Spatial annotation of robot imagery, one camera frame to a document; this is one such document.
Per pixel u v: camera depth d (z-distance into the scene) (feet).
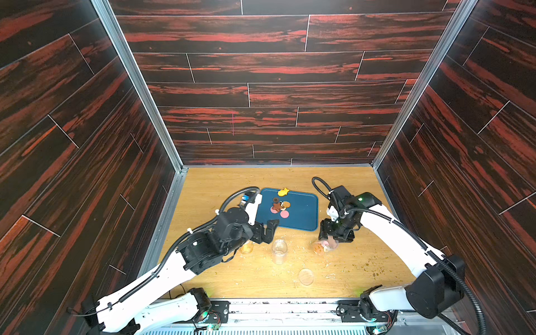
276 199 3.44
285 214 3.25
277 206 3.32
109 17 2.22
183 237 1.59
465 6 2.15
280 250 2.90
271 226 1.86
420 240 1.46
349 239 2.26
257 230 1.85
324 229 2.30
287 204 3.36
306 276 2.70
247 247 2.84
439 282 1.30
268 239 1.91
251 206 1.83
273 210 3.31
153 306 1.73
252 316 2.42
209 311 2.18
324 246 2.42
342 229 2.17
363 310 2.14
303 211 3.31
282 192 3.54
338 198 2.09
